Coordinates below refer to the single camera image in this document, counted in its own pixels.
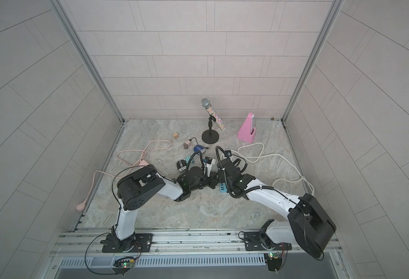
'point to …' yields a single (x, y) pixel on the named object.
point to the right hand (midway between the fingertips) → (222, 169)
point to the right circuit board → (274, 261)
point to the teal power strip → (223, 188)
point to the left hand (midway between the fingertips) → (226, 176)
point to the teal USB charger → (187, 158)
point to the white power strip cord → (262, 154)
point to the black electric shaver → (182, 165)
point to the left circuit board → (122, 267)
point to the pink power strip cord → (81, 206)
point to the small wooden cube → (175, 135)
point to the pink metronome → (247, 131)
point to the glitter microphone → (206, 103)
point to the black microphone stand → (210, 136)
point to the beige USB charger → (187, 144)
